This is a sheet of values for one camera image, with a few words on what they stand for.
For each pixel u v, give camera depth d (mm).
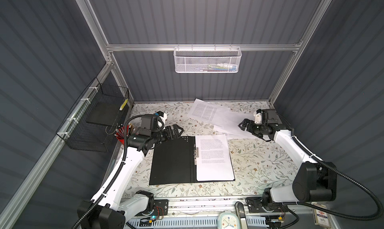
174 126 677
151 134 567
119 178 429
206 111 1156
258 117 788
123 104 822
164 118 697
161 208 722
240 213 684
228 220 680
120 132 860
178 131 670
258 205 736
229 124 1073
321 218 693
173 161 931
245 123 788
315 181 422
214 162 889
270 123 666
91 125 721
